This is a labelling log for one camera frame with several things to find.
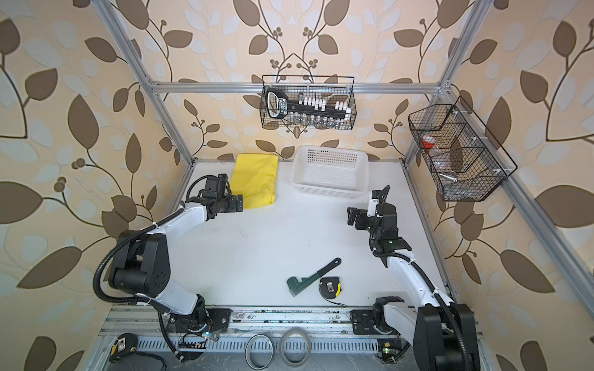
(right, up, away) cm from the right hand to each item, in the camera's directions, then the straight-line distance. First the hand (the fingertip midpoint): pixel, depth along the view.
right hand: (361, 209), depth 86 cm
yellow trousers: (-46, +13, +25) cm, 54 cm away
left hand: (-54, +4, +7) cm, 54 cm away
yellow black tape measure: (-75, -38, -18) cm, 86 cm away
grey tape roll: (-28, -37, -18) cm, 50 cm away
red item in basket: (+23, +24, -4) cm, 34 cm away
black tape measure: (-13, -26, -8) cm, 30 cm away
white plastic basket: (-9, +16, +29) cm, 34 cm away
